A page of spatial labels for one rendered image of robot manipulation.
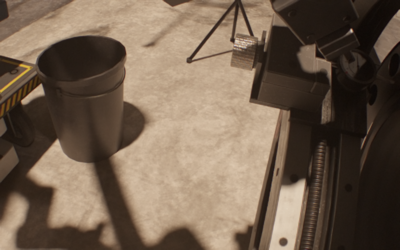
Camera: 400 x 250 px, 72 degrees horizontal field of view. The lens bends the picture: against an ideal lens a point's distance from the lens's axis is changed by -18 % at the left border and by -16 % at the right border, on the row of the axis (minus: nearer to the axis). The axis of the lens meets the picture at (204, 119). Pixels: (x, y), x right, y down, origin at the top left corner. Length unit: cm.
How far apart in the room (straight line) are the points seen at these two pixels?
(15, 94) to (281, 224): 89
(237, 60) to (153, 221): 72
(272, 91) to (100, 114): 74
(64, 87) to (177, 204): 51
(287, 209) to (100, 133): 82
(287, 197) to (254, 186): 78
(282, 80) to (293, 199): 14
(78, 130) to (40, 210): 30
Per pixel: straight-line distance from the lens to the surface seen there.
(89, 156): 117
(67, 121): 106
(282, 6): 20
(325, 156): 43
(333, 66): 43
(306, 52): 38
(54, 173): 119
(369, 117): 53
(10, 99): 105
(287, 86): 37
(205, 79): 162
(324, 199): 42
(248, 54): 38
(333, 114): 42
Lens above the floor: 86
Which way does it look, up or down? 39 degrees down
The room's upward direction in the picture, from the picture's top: 8 degrees clockwise
